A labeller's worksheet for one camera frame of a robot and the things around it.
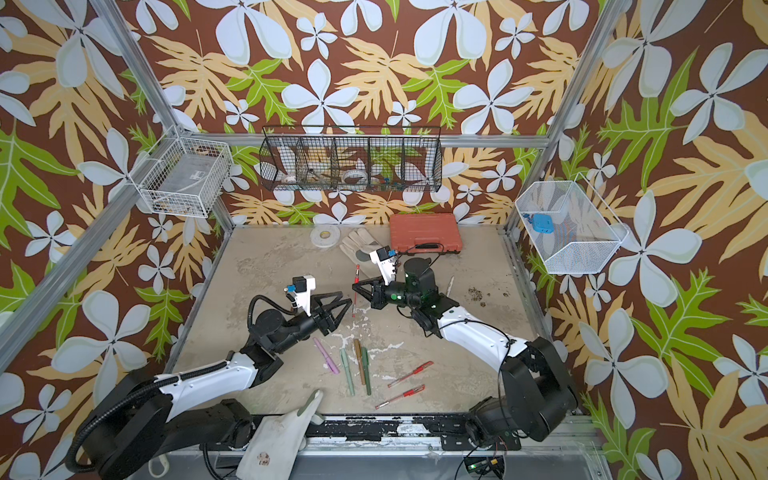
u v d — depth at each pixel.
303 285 0.66
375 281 0.71
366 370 0.84
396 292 0.69
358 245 1.13
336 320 0.70
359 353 0.87
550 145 0.94
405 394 0.81
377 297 0.68
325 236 1.16
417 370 0.85
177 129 0.89
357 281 0.75
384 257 0.70
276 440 0.70
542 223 0.86
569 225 0.84
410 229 1.15
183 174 0.86
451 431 0.75
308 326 0.68
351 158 0.97
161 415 0.42
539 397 0.42
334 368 0.84
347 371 0.84
